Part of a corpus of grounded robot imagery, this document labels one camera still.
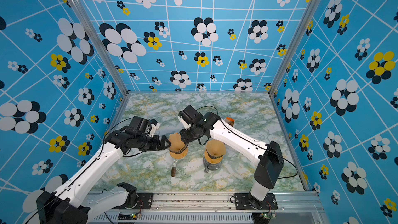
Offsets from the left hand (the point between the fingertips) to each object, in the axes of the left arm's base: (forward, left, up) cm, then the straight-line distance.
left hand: (165, 144), depth 77 cm
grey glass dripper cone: (-6, -5, -6) cm, 10 cm away
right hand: (+3, -10, +3) cm, 11 cm away
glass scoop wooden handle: (-9, -4, -8) cm, 13 cm away
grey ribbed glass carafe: (-7, -24, -11) cm, 27 cm away
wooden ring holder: (-5, -7, -4) cm, 9 cm away
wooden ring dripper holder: (-5, -23, -5) cm, 25 cm away
